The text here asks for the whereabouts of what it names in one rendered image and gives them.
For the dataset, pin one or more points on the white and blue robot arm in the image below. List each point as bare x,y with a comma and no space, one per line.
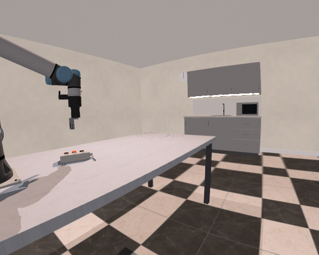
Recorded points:
54,75

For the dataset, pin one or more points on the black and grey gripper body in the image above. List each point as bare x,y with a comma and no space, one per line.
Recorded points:
74,100

